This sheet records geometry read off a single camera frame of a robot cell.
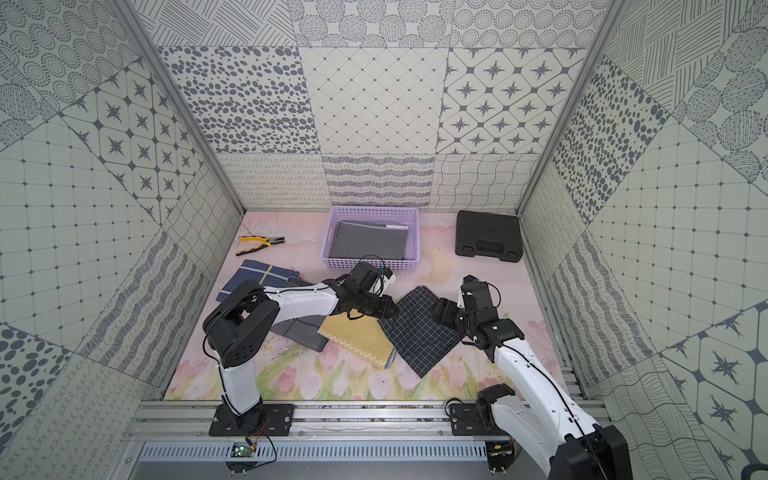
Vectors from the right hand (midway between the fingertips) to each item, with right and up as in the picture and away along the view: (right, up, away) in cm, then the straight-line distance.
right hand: (442, 315), depth 83 cm
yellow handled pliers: (-61, +20, +27) cm, 70 cm away
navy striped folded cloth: (-57, +9, +18) cm, 61 cm away
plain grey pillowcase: (-29, +21, +28) cm, 45 cm away
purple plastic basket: (-13, +30, +32) cm, 46 cm away
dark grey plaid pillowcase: (-41, -6, +5) cm, 42 cm away
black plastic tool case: (+22, +23, +25) cm, 41 cm away
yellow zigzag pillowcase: (-22, -7, +3) cm, 23 cm away
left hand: (-11, +1, +6) cm, 13 cm away
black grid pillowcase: (-5, -8, +5) cm, 11 cm away
